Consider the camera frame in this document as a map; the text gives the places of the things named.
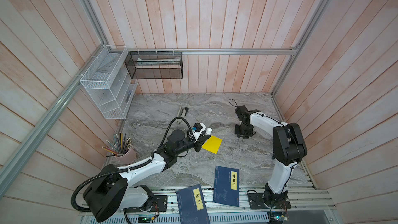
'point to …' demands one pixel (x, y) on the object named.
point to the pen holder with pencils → (124, 152)
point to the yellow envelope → (212, 144)
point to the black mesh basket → (155, 65)
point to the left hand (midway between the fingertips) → (208, 136)
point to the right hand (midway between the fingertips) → (239, 135)
